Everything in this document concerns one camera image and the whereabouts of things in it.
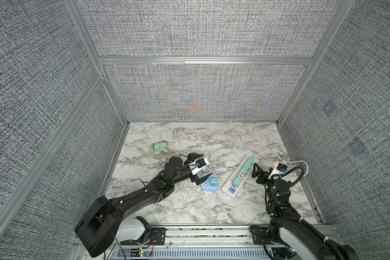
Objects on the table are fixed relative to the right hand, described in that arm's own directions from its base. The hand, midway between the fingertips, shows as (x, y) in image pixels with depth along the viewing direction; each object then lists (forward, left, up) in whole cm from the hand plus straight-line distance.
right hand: (263, 162), depth 83 cm
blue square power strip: (-8, +29, -11) cm, 32 cm away
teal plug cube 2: (-7, +13, -6) cm, 16 cm away
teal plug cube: (-7, +25, -6) cm, 27 cm away
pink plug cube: (-4, +10, -6) cm, 13 cm away
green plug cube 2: (+19, +55, -11) cm, 59 cm away
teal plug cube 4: (+6, +3, -7) cm, 9 cm away
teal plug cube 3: (-1, +8, -6) cm, 10 cm away
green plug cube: (+18, +60, -12) cm, 64 cm away
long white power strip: (-9, +17, -11) cm, 22 cm away
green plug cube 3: (+3, +5, -7) cm, 9 cm away
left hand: (-3, +29, +6) cm, 29 cm away
